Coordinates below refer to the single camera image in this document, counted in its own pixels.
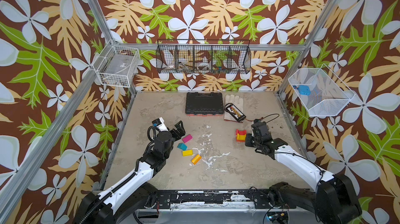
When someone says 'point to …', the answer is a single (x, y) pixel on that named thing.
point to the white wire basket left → (116, 65)
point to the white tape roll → (203, 65)
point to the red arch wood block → (240, 132)
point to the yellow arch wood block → (239, 137)
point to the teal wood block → (182, 146)
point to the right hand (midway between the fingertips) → (246, 136)
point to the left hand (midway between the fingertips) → (175, 123)
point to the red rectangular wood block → (240, 139)
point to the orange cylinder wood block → (196, 159)
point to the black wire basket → (201, 56)
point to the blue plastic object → (304, 90)
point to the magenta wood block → (187, 138)
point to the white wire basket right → (328, 95)
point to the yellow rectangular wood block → (187, 152)
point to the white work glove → (232, 99)
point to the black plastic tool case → (204, 104)
